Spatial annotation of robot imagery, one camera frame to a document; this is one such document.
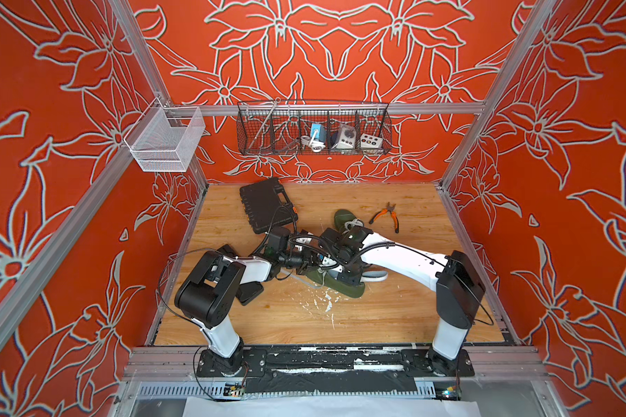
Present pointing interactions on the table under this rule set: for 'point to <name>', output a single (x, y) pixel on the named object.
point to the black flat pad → (246, 291)
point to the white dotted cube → (370, 141)
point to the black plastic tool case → (267, 205)
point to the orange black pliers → (392, 210)
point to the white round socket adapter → (347, 138)
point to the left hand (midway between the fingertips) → (328, 263)
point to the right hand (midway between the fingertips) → (346, 276)
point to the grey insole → (367, 276)
